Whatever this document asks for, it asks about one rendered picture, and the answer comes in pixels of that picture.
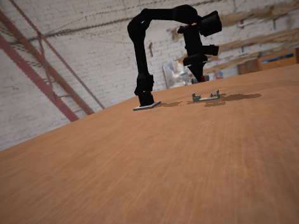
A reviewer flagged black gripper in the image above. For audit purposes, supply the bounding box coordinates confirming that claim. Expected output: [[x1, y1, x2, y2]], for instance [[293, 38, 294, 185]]
[[183, 39, 208, 82]]

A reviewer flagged white cylindrical battery with red band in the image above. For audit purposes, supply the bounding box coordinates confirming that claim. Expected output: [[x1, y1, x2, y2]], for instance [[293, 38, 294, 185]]
[[191, 75, 209, 84]]

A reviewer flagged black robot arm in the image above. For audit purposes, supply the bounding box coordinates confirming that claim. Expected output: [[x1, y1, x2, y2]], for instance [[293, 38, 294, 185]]
[[127, 4, 222, 107]]

